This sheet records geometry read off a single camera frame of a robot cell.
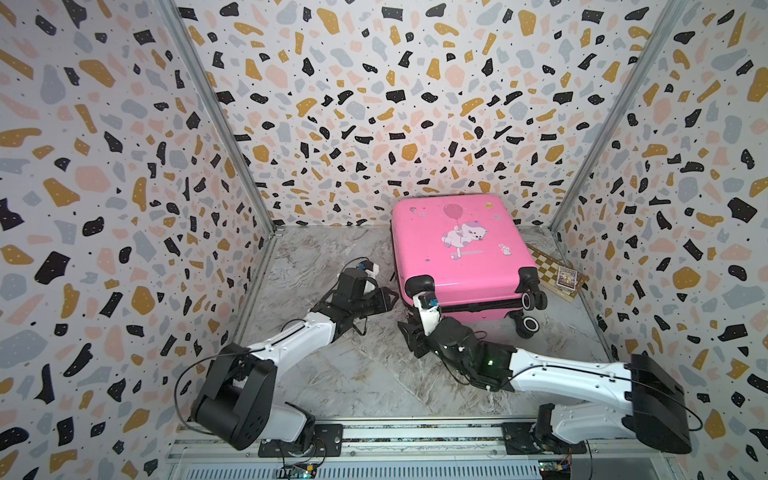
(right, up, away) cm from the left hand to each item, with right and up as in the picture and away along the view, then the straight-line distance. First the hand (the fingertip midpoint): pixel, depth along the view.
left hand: (399, 295), depth 85 cm
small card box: (+57, +3, +17) cm, 60 cm away
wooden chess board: (+52, +7, +22) cm, 57 cm away
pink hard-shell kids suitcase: (+20, +12, +3) cm, 24 cm away
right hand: (+2, -5, -11) cm, 12 cm away
